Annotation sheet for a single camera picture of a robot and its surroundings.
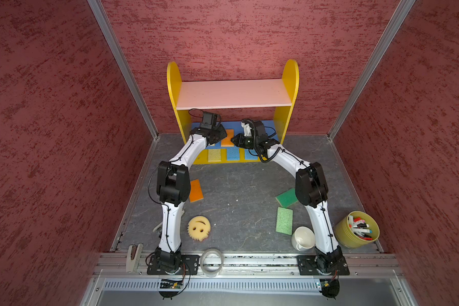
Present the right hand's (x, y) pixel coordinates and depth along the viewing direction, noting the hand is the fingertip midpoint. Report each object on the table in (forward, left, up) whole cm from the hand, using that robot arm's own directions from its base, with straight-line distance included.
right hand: (233, 141), depth 97 cm
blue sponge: (-12, -8, +3) cm, 15 cm away
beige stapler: (-50, +41, -11) cm, 66 cm away
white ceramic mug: (-45, -29, -13) cm, 55 cm away
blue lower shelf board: (-4, -18, +13) cm, 22 cm away
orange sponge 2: (-21, +20, -15) cm, 32 cm away
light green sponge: (-37, -23, -15) cm, 46 cm away
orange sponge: (-2, +3, +1) cm, 4 cm away
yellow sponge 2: (+1, +11, -12) cm, 17 cm away
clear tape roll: (-53, +10, -16) cm, 56 cm away
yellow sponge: (-5, +10, +3) cm, 12 cm away
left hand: (+3, +4, +2) cm, 6 cm away
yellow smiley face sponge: (-40, +16, -12) cm, 44 cm away
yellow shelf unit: (+1, -23, +16) cm, 28 cm away
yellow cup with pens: (-43, -50, -8) cm, 67 cm away
